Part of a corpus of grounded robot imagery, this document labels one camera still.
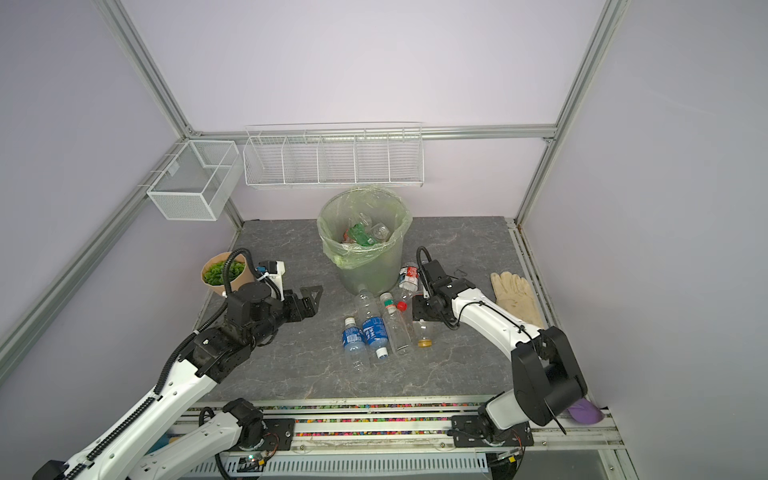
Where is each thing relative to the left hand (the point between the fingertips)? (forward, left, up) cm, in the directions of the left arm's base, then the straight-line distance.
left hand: (308, 294), depth 73 cm
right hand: (+1, -30, -16) cm, 34 cm away
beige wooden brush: (+9, -62, -23) cm, 67 cm away
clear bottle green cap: (-4, -22, -20) cm, 30 cm away
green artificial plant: (+16, +33, -11) cm, 38 cm away
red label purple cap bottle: (+25, -7, -8) cm, 28 cm away
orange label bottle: (-7, -29, -17) cm, 34 cm away
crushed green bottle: (+25, -11, -6) cm, 28 cm away
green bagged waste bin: (+29, -20, -5) cm, 36 cm away
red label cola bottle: (+15, -27, -21) cm, 37 cm away
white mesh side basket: (+41, +41, +3) cm, 58 cm away
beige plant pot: (+17, +25, -14) cm, 33 cm away
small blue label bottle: (-7, -10, -18) cm, 22 cm away
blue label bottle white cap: (-1, -15, -17) cm, 23 cm away
